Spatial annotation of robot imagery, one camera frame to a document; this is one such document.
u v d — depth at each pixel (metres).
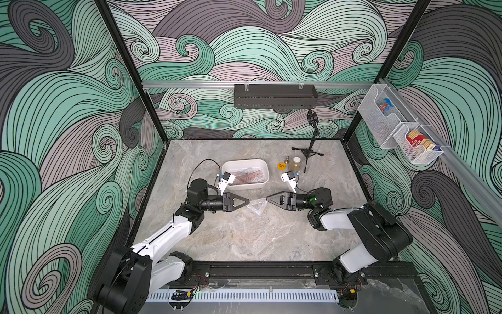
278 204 0.71
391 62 0.86
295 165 0.98
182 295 0.72
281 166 1.08
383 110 0.84
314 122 0.90
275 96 0.94
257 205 0.69
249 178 1.01
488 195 0.50
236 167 1.05
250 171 1.04
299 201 0.70
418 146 0.65
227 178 0.71
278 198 0.73
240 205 0.70
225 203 0.66
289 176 0.72
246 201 0.71
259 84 0.91
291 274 0.75
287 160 1.07
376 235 0.45
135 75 0.90
